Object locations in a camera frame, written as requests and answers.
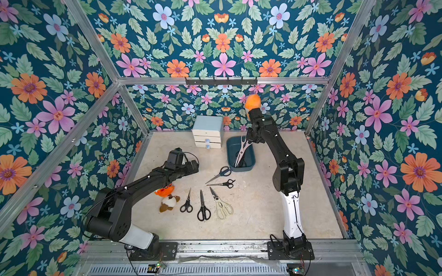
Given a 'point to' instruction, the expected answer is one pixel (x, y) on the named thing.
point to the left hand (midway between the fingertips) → (193, 165)
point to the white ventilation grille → (186, 270)
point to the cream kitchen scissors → (222, 207)
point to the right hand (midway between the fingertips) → (253, 137)
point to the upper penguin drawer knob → (207, 141)
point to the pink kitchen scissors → (244, 144)
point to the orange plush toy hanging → (252, 101)
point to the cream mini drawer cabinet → (208, 131)
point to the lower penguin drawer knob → (208, 146)
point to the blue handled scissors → (224, 171)
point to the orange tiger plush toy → (166, 191)
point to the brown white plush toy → (168, 202)
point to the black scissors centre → (204, 213)
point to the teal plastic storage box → (247, 160)
